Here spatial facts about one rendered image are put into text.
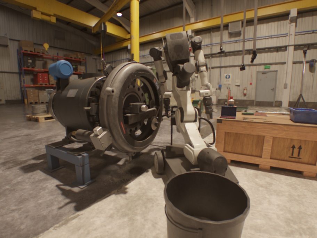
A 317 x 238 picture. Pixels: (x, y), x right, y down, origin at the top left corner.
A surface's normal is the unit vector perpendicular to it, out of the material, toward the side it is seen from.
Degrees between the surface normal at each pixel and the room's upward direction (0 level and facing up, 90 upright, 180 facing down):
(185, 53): 79
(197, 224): 90
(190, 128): 37
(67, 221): 0
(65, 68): 90
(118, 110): 90
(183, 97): 56
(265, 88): 90
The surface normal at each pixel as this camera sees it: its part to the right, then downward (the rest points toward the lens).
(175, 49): -0.07, -0.03
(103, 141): 0.88, 0.07
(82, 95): -0.44, -0.26
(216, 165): 0.07, -0.19
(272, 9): -0.57, 0.14
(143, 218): 0.00, -0.99
